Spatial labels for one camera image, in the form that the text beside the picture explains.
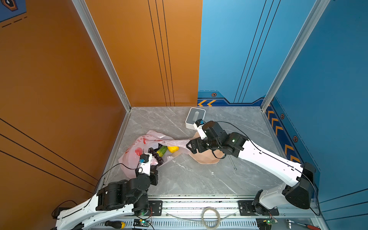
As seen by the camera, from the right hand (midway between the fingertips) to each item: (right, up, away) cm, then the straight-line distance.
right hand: (194, 142), depth 73 cm
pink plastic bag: (-33, -8, -2) cm, 33 cm away
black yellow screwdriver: (-38, -38, -6) cm, 54 cm away
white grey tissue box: (+2, +16, +36) cm, 40 cm away
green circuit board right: (+35, -39, -3) cm, 53 cm away
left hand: (-17, -9, -3) cm, 20 cm away
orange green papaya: (-20, -8, +17) cm, 28 cm away
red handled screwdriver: (+55, -39, -6) cm, 68 cm away
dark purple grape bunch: (-20, -12, +11) cm, 26 cm away
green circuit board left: (-27, -40, -3) cm, 48 cm away
